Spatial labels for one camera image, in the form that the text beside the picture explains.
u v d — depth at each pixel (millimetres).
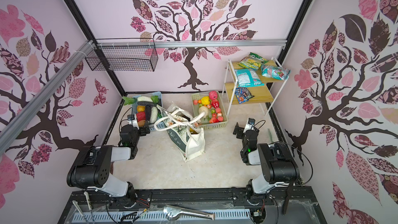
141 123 965
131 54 947
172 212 656
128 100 1027
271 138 923
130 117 777
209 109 1071
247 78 777
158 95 1102
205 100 1095
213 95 1065
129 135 710
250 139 692
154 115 1027
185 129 813
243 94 960
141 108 1035
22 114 541
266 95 976
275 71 770
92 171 453
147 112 1010
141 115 997
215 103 1091
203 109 1033
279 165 456
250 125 788
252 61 862
